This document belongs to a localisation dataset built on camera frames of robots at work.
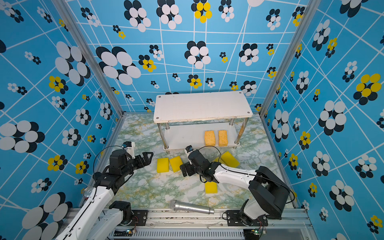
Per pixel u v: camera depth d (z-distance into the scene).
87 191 0.72
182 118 0.71
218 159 0.95
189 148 0.75
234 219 0.72
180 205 0.75
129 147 0.72
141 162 0.71
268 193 0.43
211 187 0.83
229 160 0.94
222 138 0.94
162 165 0.90
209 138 0.94
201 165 0.65
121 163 0.62
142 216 0.74
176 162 0.91
